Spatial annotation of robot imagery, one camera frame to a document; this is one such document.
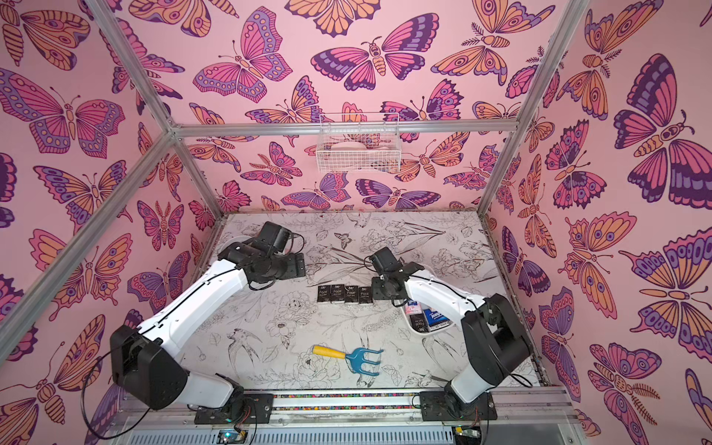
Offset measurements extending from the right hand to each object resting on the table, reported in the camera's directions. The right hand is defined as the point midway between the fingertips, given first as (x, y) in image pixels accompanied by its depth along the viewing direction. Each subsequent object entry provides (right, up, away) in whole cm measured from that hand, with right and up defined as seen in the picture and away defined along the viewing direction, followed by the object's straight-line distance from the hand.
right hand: (375, 291), depth 89 cm
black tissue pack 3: (-3, -2, +4) cm, 5 cm away
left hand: (-24, +9, -6) cm, 26 cm away
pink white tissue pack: (+12, -5, 0) cm, 13 cm away
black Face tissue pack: (-17, -2, +6) cm, 18 cm away
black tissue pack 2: (-8, -2, +6) cm, 10 cm away
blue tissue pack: (+19, -9, -1) cm, 21 cm away
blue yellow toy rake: (-7, -19, -6) cm, 21 cm away
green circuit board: (-38, -34, -18) cm, 54 cm away
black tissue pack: (-13, -1, +6) cm, 14 cm away
